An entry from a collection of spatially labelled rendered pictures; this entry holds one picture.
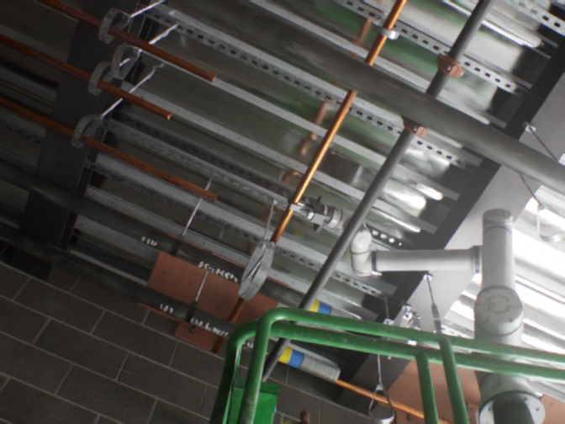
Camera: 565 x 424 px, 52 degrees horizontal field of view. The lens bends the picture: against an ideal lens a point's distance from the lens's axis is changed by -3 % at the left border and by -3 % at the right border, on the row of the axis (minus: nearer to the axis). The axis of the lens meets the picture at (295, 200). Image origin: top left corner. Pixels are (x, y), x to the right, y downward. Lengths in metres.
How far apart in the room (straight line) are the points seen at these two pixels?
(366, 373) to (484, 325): 1.36
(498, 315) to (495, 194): 0.88
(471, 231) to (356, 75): 1.20
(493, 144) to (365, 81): 0.44
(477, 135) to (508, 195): 0.87
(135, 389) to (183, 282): 0.64
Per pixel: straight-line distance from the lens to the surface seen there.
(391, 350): 1.69
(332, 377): 2.72
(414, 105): 1.78
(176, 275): 3.16
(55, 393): 2.75
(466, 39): 1.85
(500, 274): 2.11
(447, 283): 2.85
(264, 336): 1.52
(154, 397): 2.86
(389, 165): 1.94
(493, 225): 2.40
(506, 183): 2.65
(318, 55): 1.73
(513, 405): 1.91
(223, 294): 3.17
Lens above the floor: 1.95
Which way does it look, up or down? 63 degrees up
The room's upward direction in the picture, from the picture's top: 10 degrees clockwise
